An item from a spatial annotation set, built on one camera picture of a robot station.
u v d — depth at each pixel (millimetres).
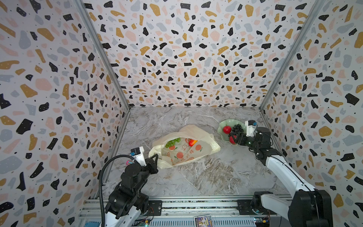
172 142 975
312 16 741
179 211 733
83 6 698
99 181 487
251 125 748
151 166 616
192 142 955
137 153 606
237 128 1003
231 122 1065
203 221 690
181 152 953
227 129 1028
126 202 493
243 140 748
